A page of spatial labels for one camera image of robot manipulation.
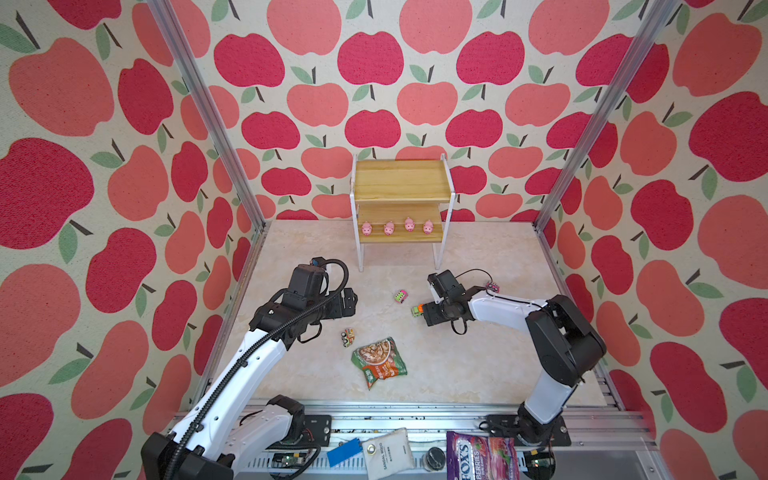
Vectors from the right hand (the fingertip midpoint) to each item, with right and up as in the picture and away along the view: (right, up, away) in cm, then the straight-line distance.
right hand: (440, 310), depth 96 cm
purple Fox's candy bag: (+4, -29, -28) cm, 40 cm away
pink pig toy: (-24, +27, -1) cm, 36 cm away
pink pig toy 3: (-10, +28, +2) cm, 30 cm away
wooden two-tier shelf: (-16, +37, -11) cm, 41 cm away
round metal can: (-8, -25, -33) cm, 42 cm away
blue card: (-28, -28, -27) cm, 47 cm away
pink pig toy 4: (-4, +27, 0) cm, 28 cm away
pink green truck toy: (-13, +4, +2) cm, 13 cm away
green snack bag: (-20, -12, -11) cm, 26 cm away
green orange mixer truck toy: (-8, 0, -2) cm, 8 cm away
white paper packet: (-18, -29, -26) cm, 43 cm away
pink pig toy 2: (-17, +27, 0) cm, 32 cm away
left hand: (-28, +6, -19) cm, 34 cm away
